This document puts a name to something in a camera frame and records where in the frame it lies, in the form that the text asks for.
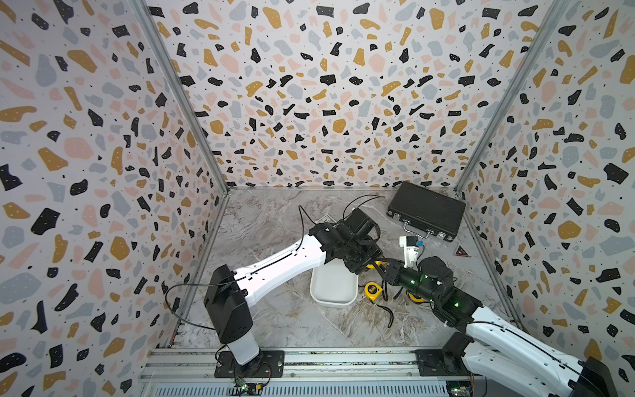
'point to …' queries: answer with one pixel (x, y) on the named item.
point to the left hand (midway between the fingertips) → (386, 259)
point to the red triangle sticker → (460, 251)
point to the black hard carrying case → (422, 211)
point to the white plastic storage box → (334, 284)
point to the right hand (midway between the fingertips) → (374, 261)
